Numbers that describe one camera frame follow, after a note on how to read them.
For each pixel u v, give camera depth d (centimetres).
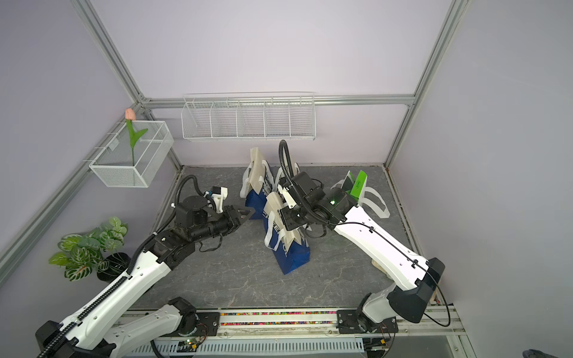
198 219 54
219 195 66
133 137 84
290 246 68
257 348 157
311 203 49
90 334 39
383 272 85
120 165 81
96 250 68
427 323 74
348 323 74
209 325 74
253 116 97
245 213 68
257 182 84
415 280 39
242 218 65
